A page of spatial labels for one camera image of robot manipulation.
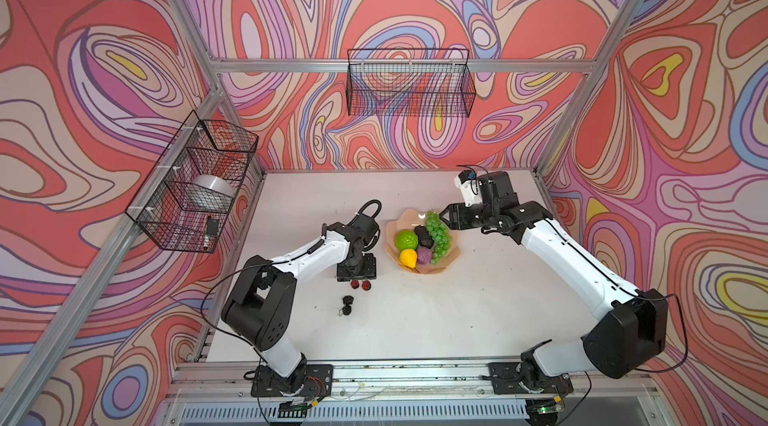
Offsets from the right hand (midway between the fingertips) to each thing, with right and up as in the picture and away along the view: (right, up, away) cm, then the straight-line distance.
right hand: (451, 220), depth 81 cm
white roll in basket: (-60, +7, -11) cm, 62 cm away
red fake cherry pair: (-24, -20, +7) cm, 32 cm away
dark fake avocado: (-6, -7, +12) cm, 15 cm away
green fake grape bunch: (-1, -5, +11) cm, 13 cm away
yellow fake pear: (-11, -12, +7) cm, 18 cm away
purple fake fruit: (-6, -11, +9) cm, 16 cm away
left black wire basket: (-69, +5, -8) cm, 69 cm away
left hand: (-23, -17, +7) cm, 29 cm away
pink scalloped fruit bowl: (-10, -2, +19) cm, 22 cm away
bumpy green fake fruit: (-12, -7, +11) cm, 17 cm away
